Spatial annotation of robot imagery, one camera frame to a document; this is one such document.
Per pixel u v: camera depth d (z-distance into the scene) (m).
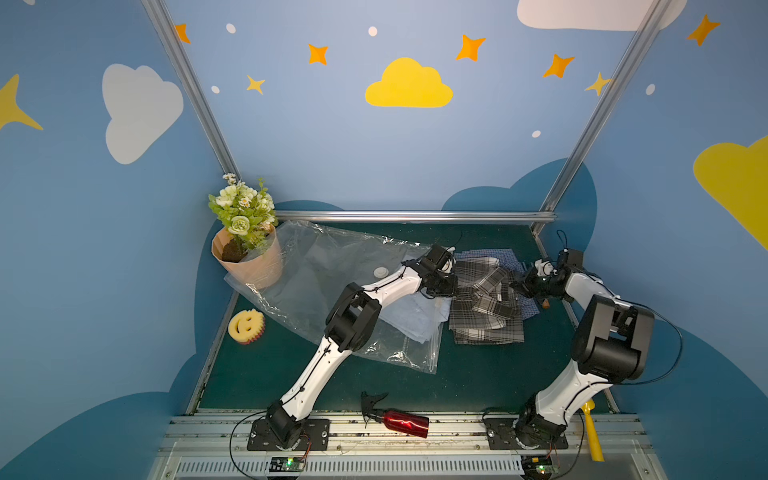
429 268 0.81
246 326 0.90
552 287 0.81
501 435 0.74
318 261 1.08
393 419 0.74
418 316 0.95
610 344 0.49
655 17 0.69
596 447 0.72
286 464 0.71
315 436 0.74
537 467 0.71
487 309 0.93
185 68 0.77
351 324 0.62
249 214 0.88
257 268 0.85
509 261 1.09
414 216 1.22
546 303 0.98
